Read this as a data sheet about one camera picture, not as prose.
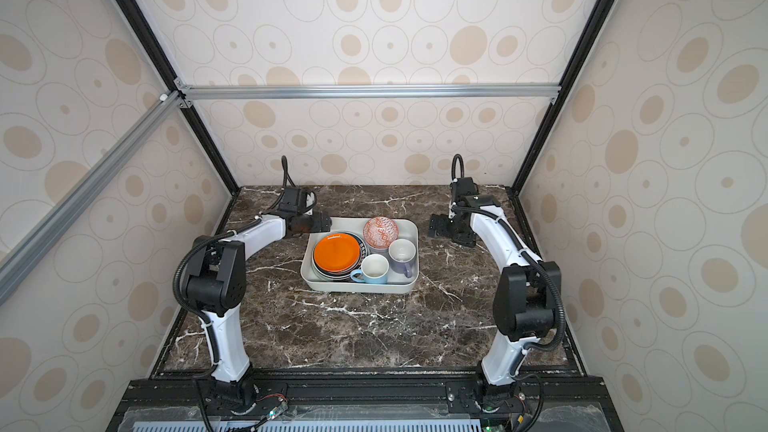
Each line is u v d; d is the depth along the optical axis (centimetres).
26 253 52
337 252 107
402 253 99
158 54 82
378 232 101
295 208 80
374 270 92
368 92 95
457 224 75
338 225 103
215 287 53
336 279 92
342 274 92
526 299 48
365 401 75
